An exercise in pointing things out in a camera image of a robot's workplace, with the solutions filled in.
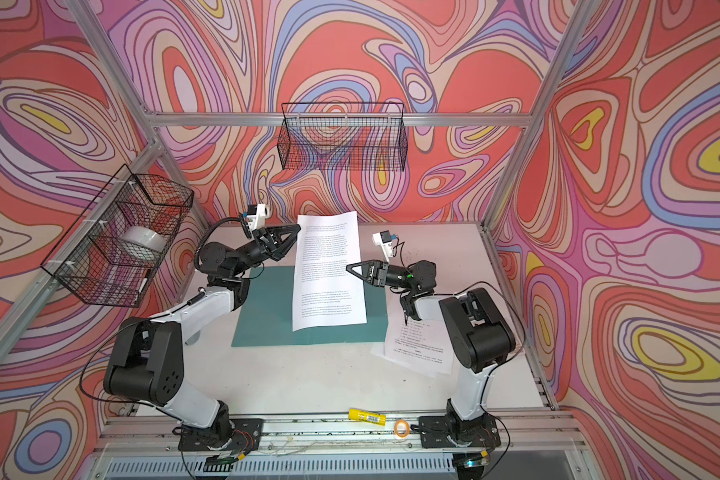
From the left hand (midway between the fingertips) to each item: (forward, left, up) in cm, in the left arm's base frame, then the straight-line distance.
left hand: (301, 237), depth 70 cm
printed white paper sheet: (-6, -5, -15) cm, 17 cm away
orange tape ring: (-34, -24, -35) cm, 55 cm away
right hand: (-3, -11, -12) cm, 16 cm away
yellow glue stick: (-32, -13, -33) cm, 48 cm away
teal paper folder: (-4, +15, -32) cm, 35 cm away
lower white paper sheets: (-13, -32, -35) cm, 48 cm away
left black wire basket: (-2, +43, 0) cm, 43 cm away
